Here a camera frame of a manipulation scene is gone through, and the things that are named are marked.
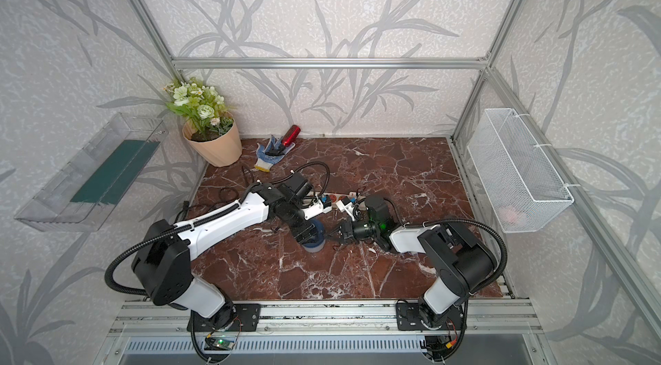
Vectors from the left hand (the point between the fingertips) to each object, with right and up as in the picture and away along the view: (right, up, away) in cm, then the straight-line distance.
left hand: (312, 229), depth 83 cm
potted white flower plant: (-45, +37, +19) cm, 61 cm away
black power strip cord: (-53, +5, +19) cm, 56 cm away
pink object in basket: (+58, +7, -10) cm, 59 cm away
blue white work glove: (-25, +22, +29) cm, 44 cm away
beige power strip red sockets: (+13, +9, +9) cm, 19 cm away
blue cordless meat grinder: (+2, -4, -2) cm, 5 cm away
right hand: (+5, -1, -4) cm, 6 cm away
